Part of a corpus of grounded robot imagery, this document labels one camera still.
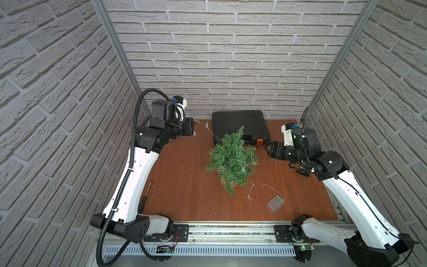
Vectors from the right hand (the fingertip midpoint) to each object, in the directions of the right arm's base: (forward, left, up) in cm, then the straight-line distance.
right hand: (273, 147), depth 70 cm
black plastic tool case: (+38, -2, -25) cm, 45 cm away
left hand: (+8, +31, +10) cm, 34 cm away
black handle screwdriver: (-9, +63, -27) cm, 69 cm away
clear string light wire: (-9, +14, 0) cm, 16 cm away
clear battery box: (-15, -5, -29) cm, 33 cm away
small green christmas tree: (-6, +18, +2) cm, 19 cm away
